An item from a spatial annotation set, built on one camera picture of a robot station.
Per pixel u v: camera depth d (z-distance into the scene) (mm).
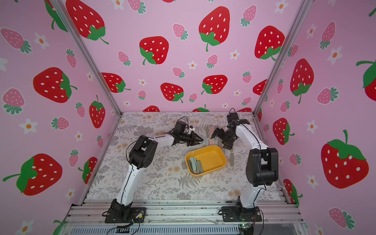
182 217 737
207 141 1037
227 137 768
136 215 722
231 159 945
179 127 881
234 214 730
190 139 930
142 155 633
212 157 938
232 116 753
